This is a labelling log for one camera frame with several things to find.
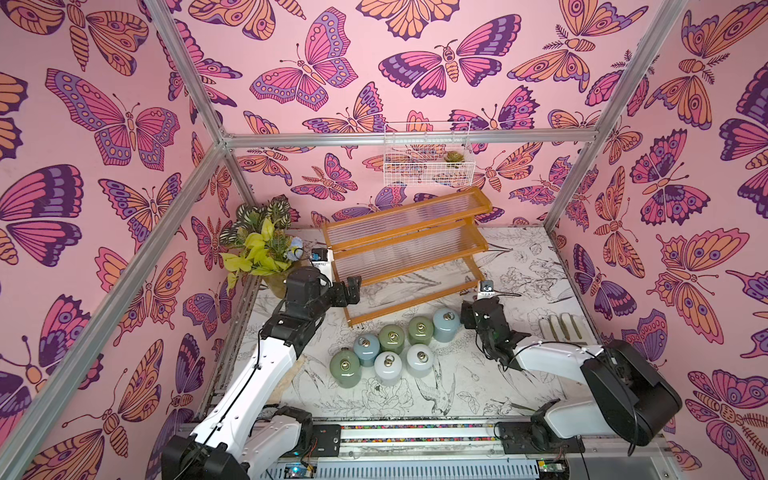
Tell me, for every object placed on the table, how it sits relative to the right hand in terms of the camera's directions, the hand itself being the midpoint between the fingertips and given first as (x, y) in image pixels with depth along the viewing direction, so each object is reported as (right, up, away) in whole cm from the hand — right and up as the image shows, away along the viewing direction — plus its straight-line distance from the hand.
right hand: (477, 301), depth 91 cm
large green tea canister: (-39, -15, -14) cm, 44 cm away
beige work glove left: (-57, -23, -9) cm, 62 cm away
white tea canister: (-27, -15, -13) cm, 34 cm away
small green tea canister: (-18, -7, -7) cm, 21 cm away
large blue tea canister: (-33, -12, -10) cm, 37 cm away
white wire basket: (-13, +46, +15) cm, 50 cm away
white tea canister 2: (-19, -14, -13) cm, 27 cm away
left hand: (-38, +9, -12) cm, 41 cm away
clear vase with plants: (-63, +17, -8) cm, 66 cm away
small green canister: (-26, -9, -8) cm, 29 cm away
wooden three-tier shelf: (-19, +14, +22) cm, 33 cm away
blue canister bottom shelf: (-11, -6, -6) cm, 14 cm away
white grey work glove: (+21, -6, +5) cm, 22 cm away
